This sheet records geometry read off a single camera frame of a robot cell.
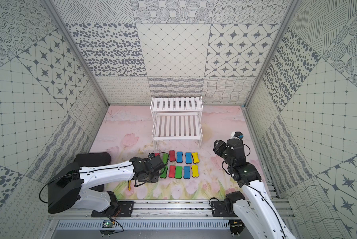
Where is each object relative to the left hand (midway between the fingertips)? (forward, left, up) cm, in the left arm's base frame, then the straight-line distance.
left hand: (157, 175), depth 82 cm
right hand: (+11, -33, +15) cm, 38 cm away
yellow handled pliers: (-4, +16, -3) cm, 16 cm away
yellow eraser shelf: (+5, -21, -2) cm, 22 cm away
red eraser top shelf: (+14, -7, -3) cm, 16 cm away
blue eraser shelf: (+3, -16, -3) cm, 17 cm away
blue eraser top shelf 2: (+13, -18, -4) cm, 22 cm away
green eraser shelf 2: (+3, -12, -3) cm, 12 cm away
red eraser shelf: (+2, -8, -2) cm, 8 cm away
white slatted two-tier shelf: (+34, -10, +10) cm, 37 cm away
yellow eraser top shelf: (+12, -22, -2) cm, 25 cm away
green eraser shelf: (-4, -6, +12) cm, 14 cm away
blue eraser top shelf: (+13, -12, -3) cm, 18 cm away
